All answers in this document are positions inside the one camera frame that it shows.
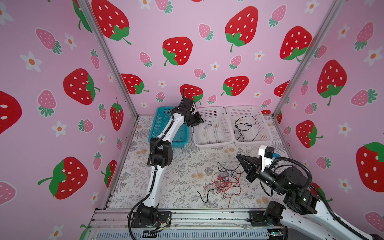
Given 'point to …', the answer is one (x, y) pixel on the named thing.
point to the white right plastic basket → (249, 125)
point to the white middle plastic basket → (216, 128)
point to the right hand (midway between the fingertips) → (237, 156)
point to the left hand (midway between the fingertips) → (203, 120)
